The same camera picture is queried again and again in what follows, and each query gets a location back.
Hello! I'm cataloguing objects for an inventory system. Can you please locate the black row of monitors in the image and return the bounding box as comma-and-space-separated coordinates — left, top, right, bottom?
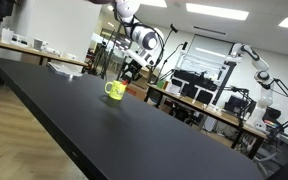
170, 69, 218, 101

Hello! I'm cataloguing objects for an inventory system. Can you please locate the wooden table with black legs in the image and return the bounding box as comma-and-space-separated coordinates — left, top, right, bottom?
143, 83, 272, 159

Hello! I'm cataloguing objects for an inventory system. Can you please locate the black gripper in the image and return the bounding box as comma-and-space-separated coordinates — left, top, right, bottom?
120, 60, 144, 83

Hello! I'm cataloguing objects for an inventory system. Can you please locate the yellow mug with handle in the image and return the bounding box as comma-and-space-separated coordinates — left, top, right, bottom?
104, 79, 128, 101

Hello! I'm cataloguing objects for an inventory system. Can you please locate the white desktop device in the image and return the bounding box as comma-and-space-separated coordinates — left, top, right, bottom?
11, 33, 29, 46

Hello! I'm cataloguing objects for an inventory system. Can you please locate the black boom stand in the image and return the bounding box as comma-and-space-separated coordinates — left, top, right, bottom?
150, 23, 180, 84

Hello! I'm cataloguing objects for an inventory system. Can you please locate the white container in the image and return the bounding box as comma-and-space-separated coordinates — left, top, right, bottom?
1, 27, 15, 44

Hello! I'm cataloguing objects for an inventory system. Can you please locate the white aluminium frame rack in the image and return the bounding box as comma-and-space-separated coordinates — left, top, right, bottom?
173, 51, 233, 91

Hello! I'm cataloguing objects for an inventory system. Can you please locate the plain cardboard box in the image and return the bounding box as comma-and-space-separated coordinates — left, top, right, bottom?
125, 82, 149, 101

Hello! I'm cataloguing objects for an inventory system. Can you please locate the small white box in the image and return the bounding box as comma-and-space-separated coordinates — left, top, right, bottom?
33, 38, 49, 52

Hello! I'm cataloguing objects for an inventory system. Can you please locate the ceiling air vent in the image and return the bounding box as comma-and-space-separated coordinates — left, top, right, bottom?
193, 25, 228, 36

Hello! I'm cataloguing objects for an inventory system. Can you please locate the black camera tripod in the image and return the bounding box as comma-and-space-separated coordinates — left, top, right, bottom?
90, 33, 118, 79

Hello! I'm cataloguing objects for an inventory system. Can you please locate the long wooden desk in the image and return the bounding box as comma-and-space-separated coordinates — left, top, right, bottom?
0, 35, 90, 73

